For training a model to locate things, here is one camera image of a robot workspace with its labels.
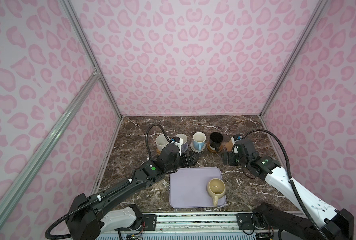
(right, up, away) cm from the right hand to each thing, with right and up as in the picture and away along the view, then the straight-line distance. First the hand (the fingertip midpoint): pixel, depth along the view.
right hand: (229, 154), depth 79 cm
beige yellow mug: (-6, -20, +5) cm, 22 cm away
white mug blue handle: (-14, +7, +18) cm, 24 cm away
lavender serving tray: (-22, -20, +4) cm, 29 cm away
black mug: (-4, +6, +14) cm, 16 cm away
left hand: (-19, +1, -6) cm, 19 cm away
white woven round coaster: (-18, 0, +21) cm, 28 cm away
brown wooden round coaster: (-5, 0, +18) cm, 19 cm away
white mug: (-23, +1, +21) cm, 31 cm away
